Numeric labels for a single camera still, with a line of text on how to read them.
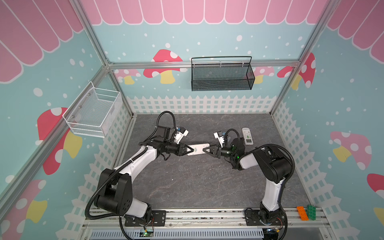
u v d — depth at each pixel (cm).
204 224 74
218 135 81
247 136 106
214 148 81
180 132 76
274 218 69
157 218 75
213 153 81
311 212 74
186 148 79
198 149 81
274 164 53
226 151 81
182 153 76
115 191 43
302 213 76
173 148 73
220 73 94
